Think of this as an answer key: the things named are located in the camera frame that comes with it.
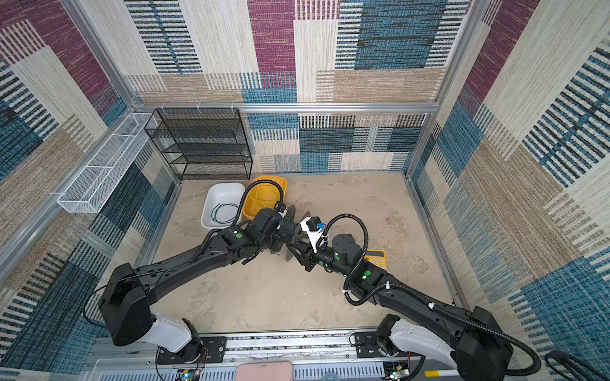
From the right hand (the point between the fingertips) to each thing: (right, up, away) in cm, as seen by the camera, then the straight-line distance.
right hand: (291, 244), depth 72 cm
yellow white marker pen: (+41, -36, -3) cm, 55 cm away
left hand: (-4, +3, +11) cm, 12 cm away
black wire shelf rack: (-43, +38, +38) cm, 69 cm away
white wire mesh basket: (-60, +16, 0) cm, 63 cm away
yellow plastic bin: (-21, +8, +36) cm, 42 cm away
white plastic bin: (-35, +16, +39) cm, 55 cm away
